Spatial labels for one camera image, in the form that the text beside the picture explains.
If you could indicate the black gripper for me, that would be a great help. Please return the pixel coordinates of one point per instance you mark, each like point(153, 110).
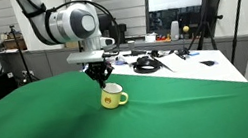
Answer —
point(98, 65)

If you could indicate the large wall screen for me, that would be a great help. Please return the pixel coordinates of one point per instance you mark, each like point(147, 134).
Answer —
point(176, 9)

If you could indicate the thin black tripod stand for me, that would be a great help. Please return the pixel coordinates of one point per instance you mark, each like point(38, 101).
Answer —
point(21, 52)

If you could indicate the white device on table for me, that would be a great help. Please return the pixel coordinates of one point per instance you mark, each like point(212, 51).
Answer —
point(122, 57)

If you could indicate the white plastic jug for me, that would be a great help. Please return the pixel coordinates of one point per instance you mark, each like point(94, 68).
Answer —
point(175, 30)

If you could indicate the small white box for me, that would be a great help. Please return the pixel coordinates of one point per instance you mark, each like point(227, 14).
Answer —
point(150, 38)

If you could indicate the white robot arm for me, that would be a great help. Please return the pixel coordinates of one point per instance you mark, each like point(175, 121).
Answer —
point(71, 23)

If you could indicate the brown cardboard carton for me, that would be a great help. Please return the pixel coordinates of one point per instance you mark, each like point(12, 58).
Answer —
point(13, 44)

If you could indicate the yellow enamel mug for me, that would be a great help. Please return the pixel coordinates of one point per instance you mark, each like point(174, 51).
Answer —
point(111, 98)

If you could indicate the grey partition counter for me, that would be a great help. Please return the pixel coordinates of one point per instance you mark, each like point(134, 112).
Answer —
point(52, 62)

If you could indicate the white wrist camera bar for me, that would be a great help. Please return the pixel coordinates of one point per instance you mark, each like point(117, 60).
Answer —
point(85, 57)

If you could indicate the white table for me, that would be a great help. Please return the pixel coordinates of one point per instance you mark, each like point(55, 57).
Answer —
point(198, 66)

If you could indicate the green table cloth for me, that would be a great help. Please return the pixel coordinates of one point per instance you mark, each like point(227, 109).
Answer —
point(56, 131)

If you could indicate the black tripod with panel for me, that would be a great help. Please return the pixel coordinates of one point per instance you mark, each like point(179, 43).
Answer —
point(205, 21)

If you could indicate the white paper sheet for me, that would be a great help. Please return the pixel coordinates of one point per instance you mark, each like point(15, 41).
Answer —
point(173, 62)

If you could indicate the black box speaker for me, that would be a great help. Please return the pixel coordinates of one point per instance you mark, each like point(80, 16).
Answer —
point(123, 33)

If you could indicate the orange red small items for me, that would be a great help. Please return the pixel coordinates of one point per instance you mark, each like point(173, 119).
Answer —
point(163, 38)

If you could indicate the black computer mouse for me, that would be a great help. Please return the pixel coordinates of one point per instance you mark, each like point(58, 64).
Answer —
point(209, 63)

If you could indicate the yellow ball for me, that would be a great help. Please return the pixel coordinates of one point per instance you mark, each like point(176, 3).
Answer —
point(186, 29)

